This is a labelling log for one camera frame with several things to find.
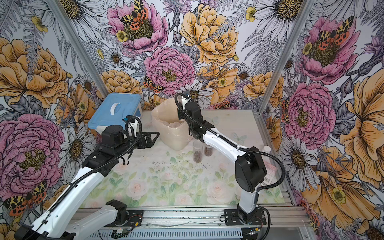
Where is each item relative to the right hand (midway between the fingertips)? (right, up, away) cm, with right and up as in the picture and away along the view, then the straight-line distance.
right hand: (181, 105), depth 82 cm
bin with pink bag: (-3, -15, -3) cm, 15 cm away
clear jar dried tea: (+9, -27, +10) cm, 30 cm away
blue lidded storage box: (-44, -1, +14) cm, 46 cm away
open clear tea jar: (+16, -26, +10) cm, 32 cm away
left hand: (-13, -17, -10) cm, 23 cm away
